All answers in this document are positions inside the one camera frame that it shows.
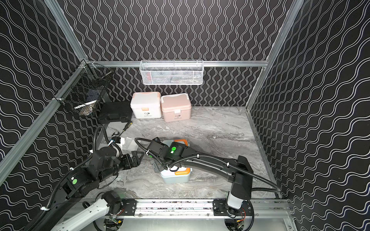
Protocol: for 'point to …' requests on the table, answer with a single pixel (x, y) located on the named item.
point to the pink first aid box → (176, 107)
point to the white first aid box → (146, 105)
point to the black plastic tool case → (115, 111)
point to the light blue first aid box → (180, 175)
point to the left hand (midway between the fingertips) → (137, 153)
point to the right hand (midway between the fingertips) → (163, 159)
